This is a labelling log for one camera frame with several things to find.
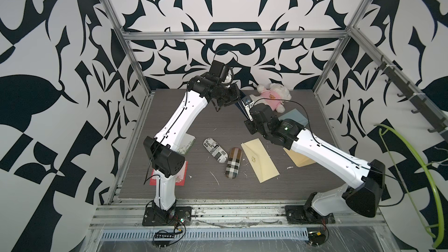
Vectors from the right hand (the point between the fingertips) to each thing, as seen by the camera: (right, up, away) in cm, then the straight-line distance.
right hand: (250, 112), depth 76 cm
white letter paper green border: (-30, -16, +20) cm, 40 cm away
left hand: (-5, +8, 0) cm, 9 cm away
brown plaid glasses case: (-7, -25, +10) cm, 28 cm away
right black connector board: (+26, -51, -4) cm, 58 cm away
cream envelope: (+7, -25, +12) cm, 28 cm away
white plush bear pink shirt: (+20, +10, +31) cm, 38 cm away
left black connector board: (-36, -51, -6) cm, 63 cm away
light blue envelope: (+33, -3, +34) cm, 48 cm away
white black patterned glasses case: (-15, -20, +14) cm, 28 cm away
